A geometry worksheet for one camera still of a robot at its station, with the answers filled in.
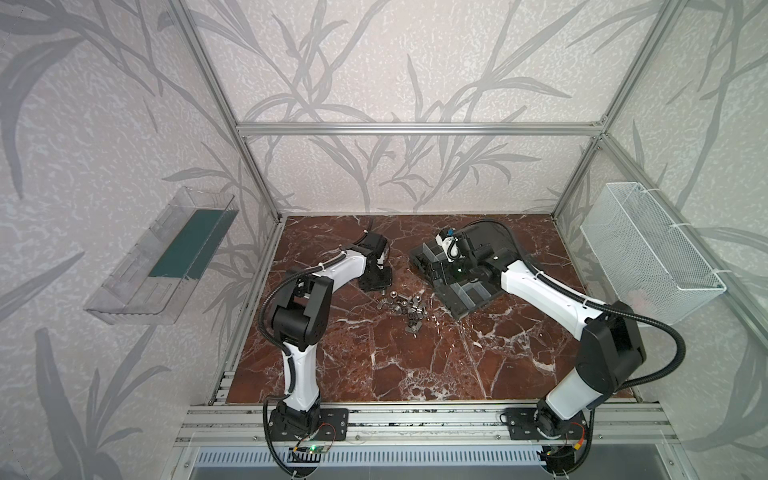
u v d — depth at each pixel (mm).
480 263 640
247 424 749
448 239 765
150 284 641
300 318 526
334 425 728
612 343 441
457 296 969
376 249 806
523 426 734
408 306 940
